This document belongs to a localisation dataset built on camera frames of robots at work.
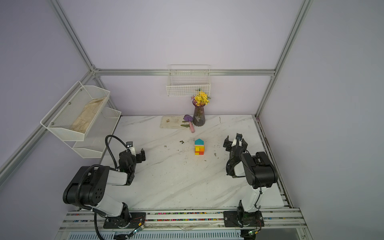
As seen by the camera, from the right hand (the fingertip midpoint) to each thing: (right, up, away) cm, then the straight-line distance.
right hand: (235, 136), depth 94 cm
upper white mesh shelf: (-92, +13, -14) cm, 94 cm away
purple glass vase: (-23, +13, +15) cm, 30 cm away
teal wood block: (-23, -3, -2) cm, 24 cm away
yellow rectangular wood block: (-24, -8, 0) cm, 25 cm away
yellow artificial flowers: (-21, +25, +4) cm, 33 cm away
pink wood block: (-23, -5, -1) cm, 24 cm away
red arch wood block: (-22, -11, +3) cm, 25 cm away
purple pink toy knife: (-31, +13, +23) cm, 41 cm away
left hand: (-65, -9, 0) cm, 65 cm away
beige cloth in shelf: (-84, +8, -18) cm, 86 cm away
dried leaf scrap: (-35, -4, +11) cm, 37 cm away
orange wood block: (-21, -8, +1) cm, 23 cm away
